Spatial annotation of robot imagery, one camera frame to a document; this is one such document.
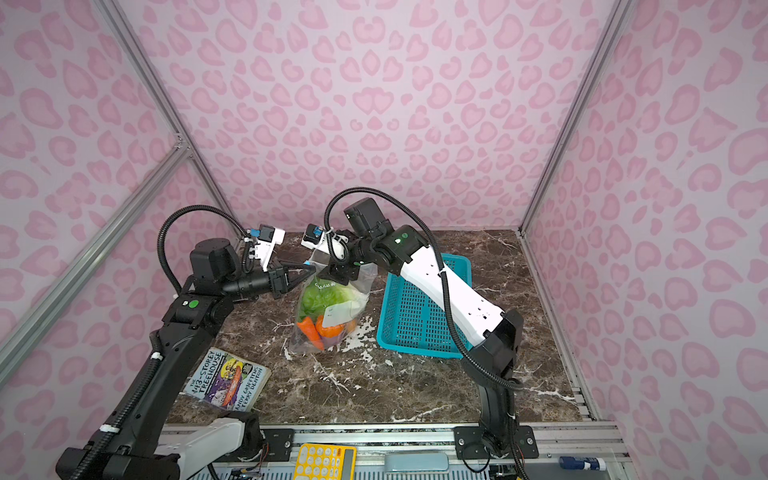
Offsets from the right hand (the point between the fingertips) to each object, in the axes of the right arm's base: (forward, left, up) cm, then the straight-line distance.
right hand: (327, 254), depth 70 cm
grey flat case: (-38, -21, -27) cm, 51 cm away
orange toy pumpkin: (-10, +2, -20) cm, 22 cm away
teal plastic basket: (0, -21, -33) cm, 39 cm away
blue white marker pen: (-36, -59, -31) cm, 76 cm away
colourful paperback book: (-20, +30, -30) cm, 47 cm away
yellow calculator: (-38, 0, -30) cm, 48 cm away
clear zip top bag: (-9, +1, -11) cm, 14 cm away
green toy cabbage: (-5, +3, -9) cm, 10 cm away
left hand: (-5, +2, +2) cm, 6 cm away
